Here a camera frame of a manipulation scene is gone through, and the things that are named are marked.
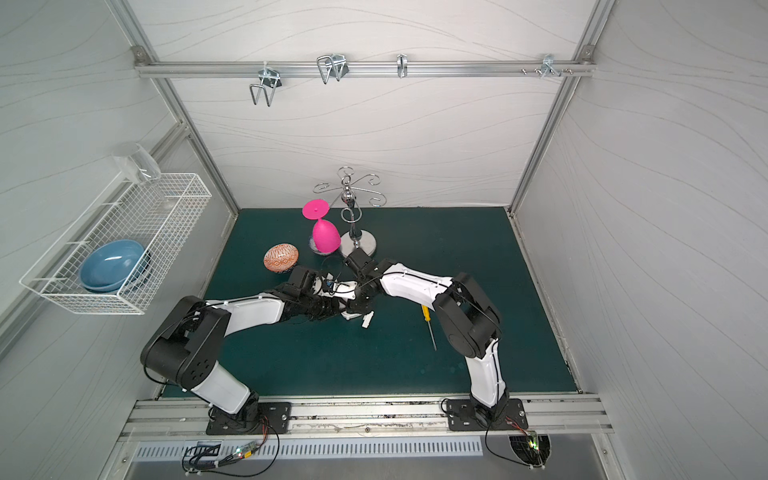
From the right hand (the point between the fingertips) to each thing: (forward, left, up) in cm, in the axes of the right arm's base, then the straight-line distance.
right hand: (351, 297), depth 91 cm
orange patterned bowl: (+16, +28, -3) cm, 32 cm away
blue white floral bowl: (+20, +17, 0) cm, 26 cm away
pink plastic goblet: (+12, +8, +15) cm, 21 cm away
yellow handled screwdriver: (-4, -24, -5) cm, 24 cm away
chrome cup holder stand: (+23, -1, -2) cm, 23 cm away
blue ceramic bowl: (-11, +46, +31) cm, 57 cm away
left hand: (-3, +1, -2) cm, 4 cm away
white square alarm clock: (-3, +2, +1) cm, 4 cm away
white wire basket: (+7, +48, +27) cm, 56 cm away
